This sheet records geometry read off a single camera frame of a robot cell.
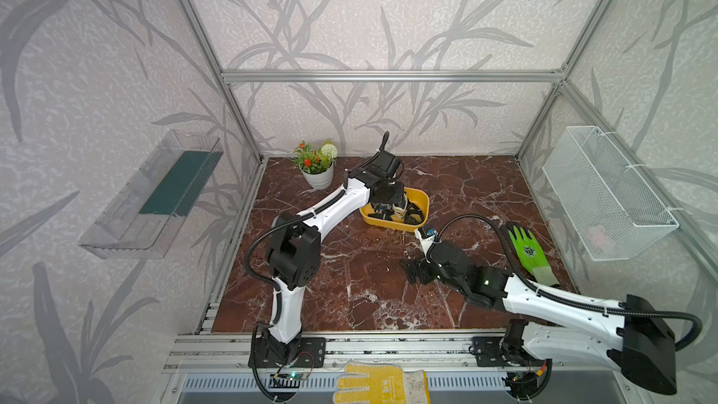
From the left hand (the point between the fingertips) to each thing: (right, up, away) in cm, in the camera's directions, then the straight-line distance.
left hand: (400, 195), depth 90 cm
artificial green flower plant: (-30, +12, +9) cm, 33 cm away
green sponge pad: (-54, +4, -24) cm, 59 cm away
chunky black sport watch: (+6, -8, +11) cm, 14 cm away
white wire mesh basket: (+46, -2, -27) cm, 54 cm away
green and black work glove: (+43, -19, +1) cm, 48 cm away
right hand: (+2, -16, -11) cm, 20 cm away
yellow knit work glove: (-5, -46, -21) cm, 51 cm away
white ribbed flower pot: (-29, +5, +12) cm, 31 cm away
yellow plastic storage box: (-2, -8, +9) cm, 12 cm away
